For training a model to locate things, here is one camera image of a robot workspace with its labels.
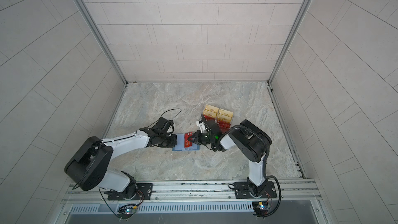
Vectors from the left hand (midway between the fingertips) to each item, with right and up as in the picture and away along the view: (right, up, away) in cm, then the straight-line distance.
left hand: (182, 141), depth 88 cm
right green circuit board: (+38, -23, -20) cm, 49 cm away
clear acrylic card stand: (+20, +13, +2) cm, 24 cm away
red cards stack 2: (+25, +8, +1) cm, 26 cm away
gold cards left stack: (+17, +17, +4) cm, 24 cm away
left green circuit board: (-20, -23, -23) cm, 38 cm away
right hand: (+4, +1, -2) cm, 4 cm away
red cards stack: (+14, +13, +4) cm, 20 cm away
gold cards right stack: (+25, +15, +1) cm, 29 cm away
